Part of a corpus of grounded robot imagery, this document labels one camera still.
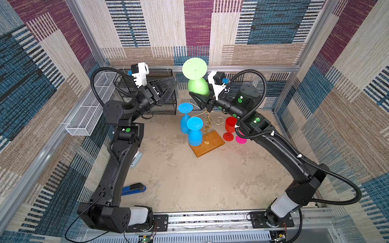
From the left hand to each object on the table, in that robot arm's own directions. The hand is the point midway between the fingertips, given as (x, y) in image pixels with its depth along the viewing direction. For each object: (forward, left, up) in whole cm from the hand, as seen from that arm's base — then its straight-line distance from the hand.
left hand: (176, 84), depth 47 cm
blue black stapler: (-12, +28, -57) cm, 64 cm away
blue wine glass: (+16, 0, -25) cm, 30 cm away
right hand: (+10, -7, -8) cm, 14 cm away
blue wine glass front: (+6, -5, -26) cm, 27 cm away
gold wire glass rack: (+5, -11, -25) cm, 28 cm away
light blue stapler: (+6, +31, -57) cm, 65 cm away
